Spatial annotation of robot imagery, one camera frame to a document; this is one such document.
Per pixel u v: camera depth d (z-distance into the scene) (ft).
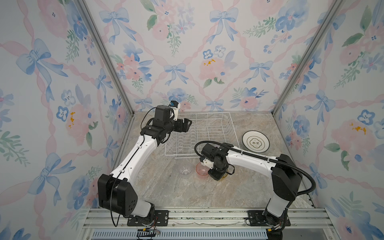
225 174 2.45
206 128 3.59
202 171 2.88
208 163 2.52
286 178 1.49
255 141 3.30
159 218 2.45
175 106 2.26
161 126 1.95
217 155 2.01
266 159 1.60
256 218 2.40
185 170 2.95
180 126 2.28
